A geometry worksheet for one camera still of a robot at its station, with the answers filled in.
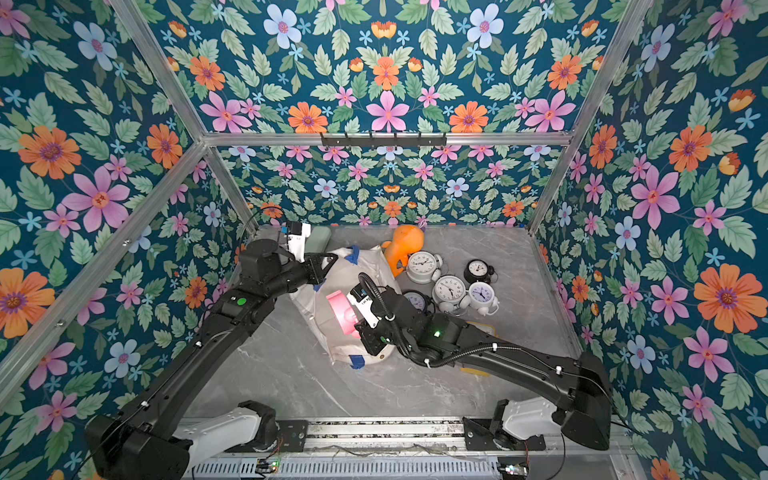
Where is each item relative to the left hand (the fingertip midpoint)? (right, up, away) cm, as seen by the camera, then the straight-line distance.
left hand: (339, 255), depth 71 cm
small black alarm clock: (+42, -5, +32) cm, 53 cm away
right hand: (+5, -15, -1) cm, 16 cm away
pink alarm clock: (+2, -14, -2) cm, 14 cm away
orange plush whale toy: (+16, +6, +36) cm, 40 cm away
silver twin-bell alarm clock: (+22, -4, +31) cm, 39 cm away
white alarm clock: (+30, -12, +25) cm, 41 cm away
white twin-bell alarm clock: (+41, -14, +25) cm, 50 cm away
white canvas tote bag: (-7, -13, +2) cm, 15 cm away
